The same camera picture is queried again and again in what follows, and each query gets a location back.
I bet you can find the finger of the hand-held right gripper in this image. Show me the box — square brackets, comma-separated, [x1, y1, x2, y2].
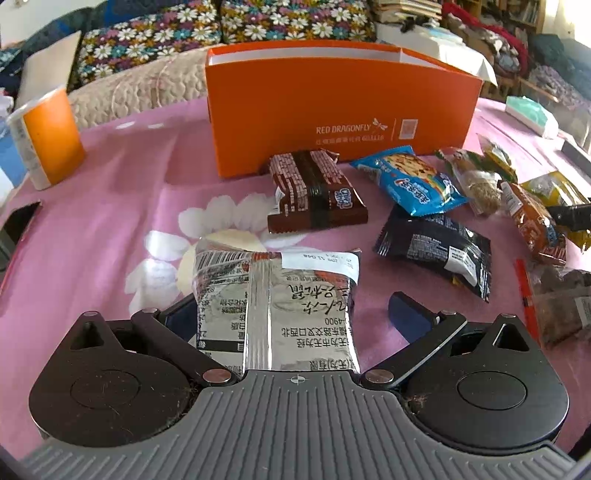
[549, 204, 591, 228]

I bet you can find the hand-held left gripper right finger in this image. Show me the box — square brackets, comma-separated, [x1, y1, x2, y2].
[360, 292, 539, 391]

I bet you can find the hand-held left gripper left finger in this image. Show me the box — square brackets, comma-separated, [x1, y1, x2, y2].
[69, 293, 238, 386]

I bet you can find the silver foil snack packet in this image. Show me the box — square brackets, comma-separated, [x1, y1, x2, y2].
[191, 236, 363, 377]

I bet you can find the blue cookie packet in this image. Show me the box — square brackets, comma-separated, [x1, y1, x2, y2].
[349, 145, 468, 217]

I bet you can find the orange cardboard box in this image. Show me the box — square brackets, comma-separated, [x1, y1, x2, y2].
[204, 39, 485, 180]

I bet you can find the orange bean snack packet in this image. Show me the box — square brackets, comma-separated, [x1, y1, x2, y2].
[501, 181, 568, 267]

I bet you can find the black snack packet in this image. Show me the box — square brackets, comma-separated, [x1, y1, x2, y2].
[373, 203, 492, 303]

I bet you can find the red edged clear snack packet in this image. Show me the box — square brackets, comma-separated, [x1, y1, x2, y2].
[513, 258, 591, 349]

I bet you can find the green edged sesame snack packet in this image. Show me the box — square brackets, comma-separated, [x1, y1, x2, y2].
[436, 147, 504, 217]

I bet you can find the green yellow snack packet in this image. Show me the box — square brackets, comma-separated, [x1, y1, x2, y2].
[478, 136, 519, 183]

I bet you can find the green white tissue pack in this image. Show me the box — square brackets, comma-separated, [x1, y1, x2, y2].
[505, 95, 560, 139]

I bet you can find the purple floral cloth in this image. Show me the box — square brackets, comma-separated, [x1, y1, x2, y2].
[531, 65, 583, 108]

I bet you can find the pink floral tablecloth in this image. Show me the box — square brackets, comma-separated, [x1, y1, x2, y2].
[0, 92, 591, 416]

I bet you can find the brown chocolate snack packet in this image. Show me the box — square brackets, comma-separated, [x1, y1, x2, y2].
[267, 150, 369, 234]

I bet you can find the dark teal garment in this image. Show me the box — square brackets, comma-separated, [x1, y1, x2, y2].
[529, 34, 591, 79]

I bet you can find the black smartphone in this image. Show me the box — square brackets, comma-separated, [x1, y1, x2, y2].
[0, 200, 43, 261]

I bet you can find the red garment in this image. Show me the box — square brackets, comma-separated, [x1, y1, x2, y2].
[441, 2, 529, 70]

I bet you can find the wooden bookshelf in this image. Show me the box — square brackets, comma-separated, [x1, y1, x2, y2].
[462, 0, 541, 28]

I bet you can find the white cloth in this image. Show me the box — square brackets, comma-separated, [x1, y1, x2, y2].
[376, 21, 497, 86]

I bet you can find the blue striped bedding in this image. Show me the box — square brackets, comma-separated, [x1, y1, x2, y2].
[0, 134, 28, 185]

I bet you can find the stack of books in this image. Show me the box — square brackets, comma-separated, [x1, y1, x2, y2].
[372, 0, 444, 24]

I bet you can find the floral cushion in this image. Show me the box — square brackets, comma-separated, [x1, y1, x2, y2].
[76, 0, 221, 86]
[221, 0, 377, 44]

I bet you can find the beige pillow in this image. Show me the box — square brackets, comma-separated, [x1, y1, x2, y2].
[16, 30, 83, 100]

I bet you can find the dark blue patterned sofa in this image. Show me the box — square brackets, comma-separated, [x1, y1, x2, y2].
[0, 0, 377, 132]

